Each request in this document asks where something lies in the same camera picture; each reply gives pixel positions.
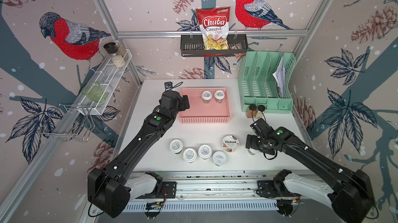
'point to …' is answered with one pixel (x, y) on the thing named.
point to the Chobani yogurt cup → (230, 143)
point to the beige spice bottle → (259, 114)
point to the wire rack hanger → (70, 122)
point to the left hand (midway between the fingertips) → (181, 93)
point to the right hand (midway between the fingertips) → (252, 144)
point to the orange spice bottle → (252, 112)
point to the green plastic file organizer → (265, 79)
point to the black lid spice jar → (117, 60)
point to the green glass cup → (95, 92)
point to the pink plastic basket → (200, 112)
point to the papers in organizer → (280, 77)
